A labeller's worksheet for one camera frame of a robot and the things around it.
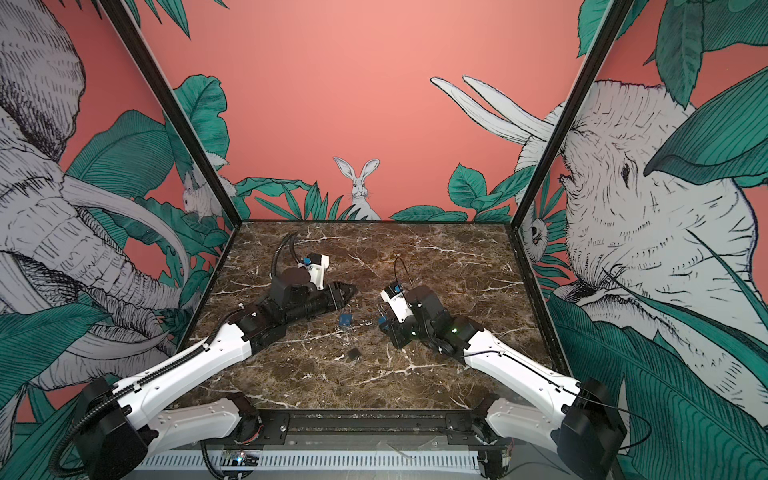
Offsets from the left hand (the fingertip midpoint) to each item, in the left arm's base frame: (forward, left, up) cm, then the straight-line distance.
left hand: (357, 286), depth 73 cm
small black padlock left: (-8, +3, -25) cm, 27 cm away
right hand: (-7, -5, -8) cm, 12 cm away
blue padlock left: (+3, +6, -24) cm, 24 cm away
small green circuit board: (-33, +28, -24) cm, 49 cm away
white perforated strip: (-34, +8, -24) cm, 42 cm away
